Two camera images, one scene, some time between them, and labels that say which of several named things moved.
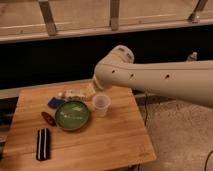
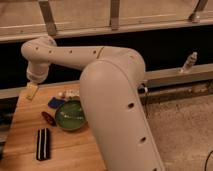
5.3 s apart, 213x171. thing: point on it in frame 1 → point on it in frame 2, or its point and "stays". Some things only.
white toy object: [68, 93] stays
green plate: [72, 115] stays
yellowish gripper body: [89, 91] → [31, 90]
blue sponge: [54, 102] stays
